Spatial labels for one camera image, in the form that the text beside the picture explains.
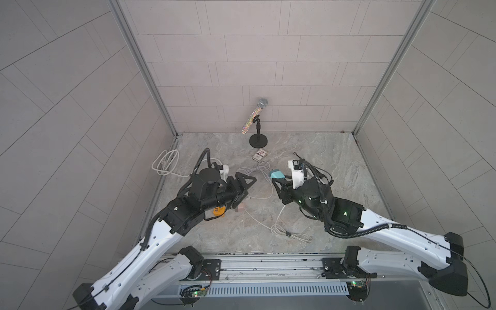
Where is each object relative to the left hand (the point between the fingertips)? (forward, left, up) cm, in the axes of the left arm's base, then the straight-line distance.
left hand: (257, 185), depth 64 cm
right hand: (+3, -6, -2) cm, 7 cm away
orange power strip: (+1, +17, -25) cm, 30 cm away
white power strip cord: (+30, +49, -28) cm, 64 cm away
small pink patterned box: (+33, -2, -26) cm, 42 cm away
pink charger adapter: (+4, +7, -27) cm, 28 cm away
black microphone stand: (+44, -1, -26) cm, 51 cm away
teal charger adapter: (+4, -7, +1) cm, 8 cm away
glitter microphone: (+45, -3, 0) cm, 45 cm away
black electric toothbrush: (+34, -23, -26) cm, 48 cm away
